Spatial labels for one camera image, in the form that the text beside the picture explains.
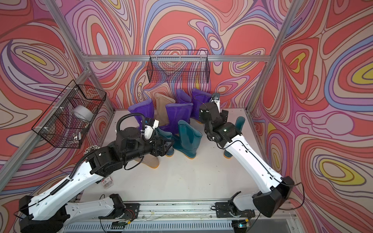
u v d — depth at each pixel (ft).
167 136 2.38
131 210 2.40
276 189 1.26
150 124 1.74
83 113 2.42
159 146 1.77
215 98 1.87
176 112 2.98
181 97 3.10
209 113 1.61
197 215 2.40
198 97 3.19
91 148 2.52
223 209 2.41
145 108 2.98
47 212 1.26
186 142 2.70
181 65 3.15
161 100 3.03
